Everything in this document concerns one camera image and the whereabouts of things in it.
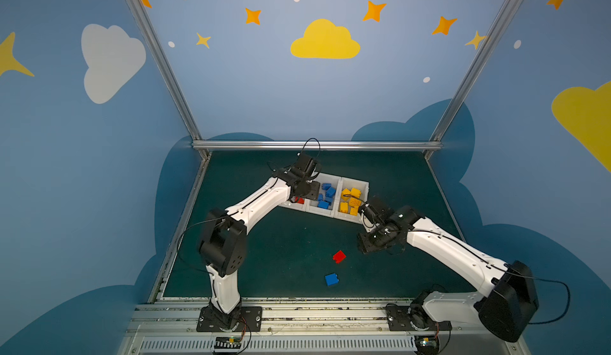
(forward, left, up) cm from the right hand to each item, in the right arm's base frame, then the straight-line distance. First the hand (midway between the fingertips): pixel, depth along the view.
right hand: (368, 242), depth 81 cm
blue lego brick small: (+29, +15, -7) cm, 33 cm away
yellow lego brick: (+27, +1, -8) cm, 28 cm away
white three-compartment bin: (+21, +9, -5) cm, 23 cm away
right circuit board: (-27, -18, -14) cm, 35 cm away
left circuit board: (-31, +44, -12) cm, 55 cm away
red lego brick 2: (-2, +9, -9) cm, 13 cm away
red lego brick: (+18, +26, -4) cm, 32 cm away
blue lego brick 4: (+22, +13, -8) cm, 27 cm away
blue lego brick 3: (+24, +17, -9) cm, 31 cm away
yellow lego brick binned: (+25, +6, -8) cm, 27 cm away
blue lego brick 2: (+25, +13, -6) cm, 28 cm away
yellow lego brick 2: (+18, +7, -7) cm, 21 cm away
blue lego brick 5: (-10, +12, -10) cm, 18 cm away
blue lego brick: (+20, +16, -9) cm, 27 cm away
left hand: (+19, +21, +5) cm, 29 cm away
